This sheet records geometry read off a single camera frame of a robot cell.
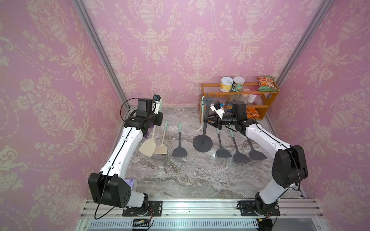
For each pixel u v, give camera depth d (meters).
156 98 0.69
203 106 0.74
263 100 1.07
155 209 0.74
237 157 0.92
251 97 0.99
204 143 0.99
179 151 0.95
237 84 0.87
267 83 0.90
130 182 0.78
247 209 0.73
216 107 0.70
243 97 0.97
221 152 0.93
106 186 0.40
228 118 0.73
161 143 1.00
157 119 0.71
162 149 0.95
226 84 0.87
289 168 0.46
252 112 1.12
